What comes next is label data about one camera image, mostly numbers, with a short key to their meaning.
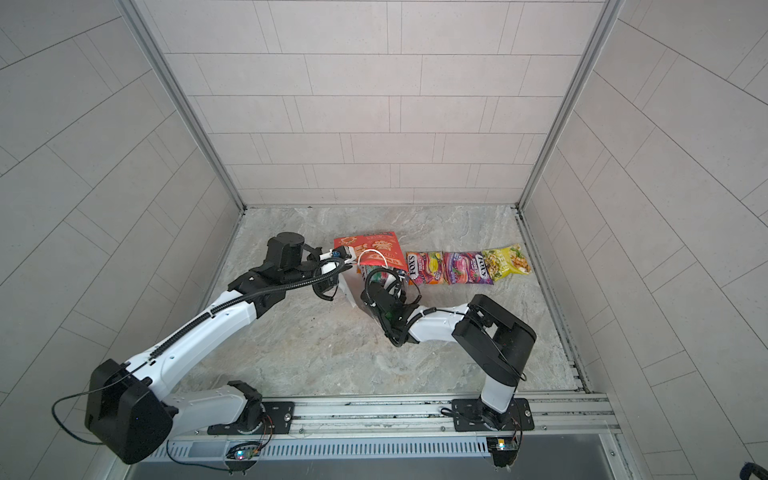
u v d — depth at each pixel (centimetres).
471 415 71
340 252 63
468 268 96
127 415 37
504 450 68
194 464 66
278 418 71
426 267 96
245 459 64
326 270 64
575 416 73
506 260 96
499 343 46
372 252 67
